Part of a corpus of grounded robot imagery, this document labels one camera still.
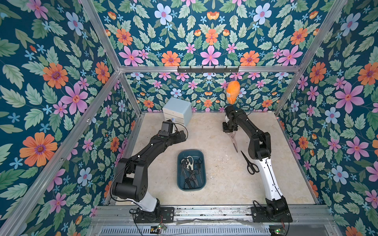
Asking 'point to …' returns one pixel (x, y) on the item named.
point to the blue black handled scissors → (188, 183)
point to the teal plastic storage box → (182, 154)
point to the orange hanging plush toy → (233, 92)
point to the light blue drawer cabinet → (178, 110)
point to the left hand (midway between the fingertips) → (181, 134)
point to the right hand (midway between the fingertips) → (226, 129)
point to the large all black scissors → (252, 168)
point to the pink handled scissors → (232, 135)
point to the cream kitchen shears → (189, 161)
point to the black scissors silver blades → (193, 176)
